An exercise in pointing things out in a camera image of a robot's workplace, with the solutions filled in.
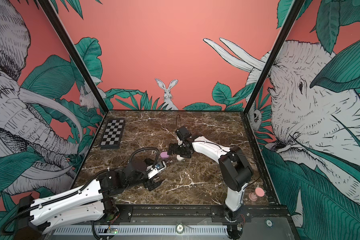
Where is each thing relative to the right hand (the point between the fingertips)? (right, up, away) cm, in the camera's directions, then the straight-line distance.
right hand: (172, 153), depth 87 cm
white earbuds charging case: (+4, -4, +5) cm, 8 cm away
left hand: (-5, -5, -13) cm, 15 cm away
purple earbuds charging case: (-6, -3, +9) cm, 12 cm away
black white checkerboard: (-42, +10, +14) cm, 46 cm away
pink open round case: (+45, -17, -14) cm, 50 cm away
